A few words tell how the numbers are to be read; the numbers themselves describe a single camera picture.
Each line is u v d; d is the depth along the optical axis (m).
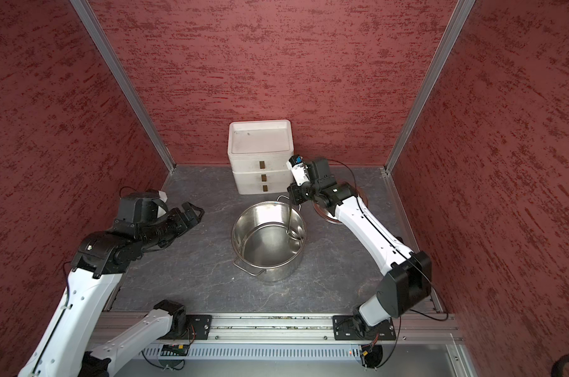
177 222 0.57
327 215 1.04
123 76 0.87
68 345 0.36
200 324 0.73
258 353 0.77
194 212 0.60
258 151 0.95
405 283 0.41
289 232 0.88
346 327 0.74
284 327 0.76
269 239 0.94
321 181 0.59
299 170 0.69
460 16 0.72
